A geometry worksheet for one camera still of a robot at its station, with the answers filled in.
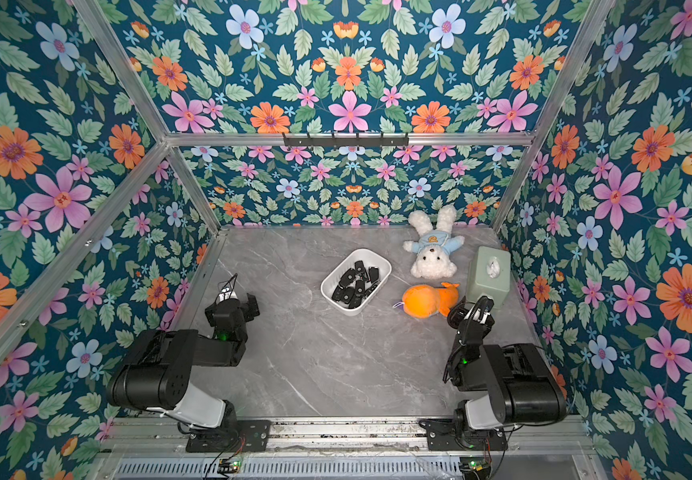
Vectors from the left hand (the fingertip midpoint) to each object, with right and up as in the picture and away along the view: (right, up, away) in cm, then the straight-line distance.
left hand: (236, 296), depth 93 cm
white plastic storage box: (+42, +11, +14) cm, 46 cm away
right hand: (+74, 0, -6) cm, 74 cm away
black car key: (+39, +9, +12) cm, 41 cm away
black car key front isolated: (+32, 0, +6) cm, 32 cm away
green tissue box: (+81, +7, +3) cm, 82 cm away
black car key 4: (+38, -1, +6) cm, 39 cm away
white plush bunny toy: (+64, +15, +6) cm, 66 cm away
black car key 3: (+43, +2, +6) cm, 43 cm away
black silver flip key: (+44, +6, +12) cm, 46 cm away
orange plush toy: (+58, -1, -3) cm, 58 cm away
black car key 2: (+35, +5, +9) cm, 36 cm away
